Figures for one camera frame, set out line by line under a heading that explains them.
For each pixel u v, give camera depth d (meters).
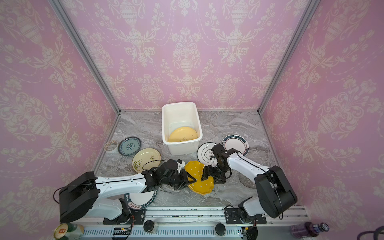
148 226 0.63
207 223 0.74
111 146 1.00
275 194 0.43
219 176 0.73
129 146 1.00
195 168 0.84
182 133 1.04
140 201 0.78
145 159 0.94
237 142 1.01
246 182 0.86
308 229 0.63
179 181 0.70
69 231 0.63
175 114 1.08
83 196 0.42
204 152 0.97
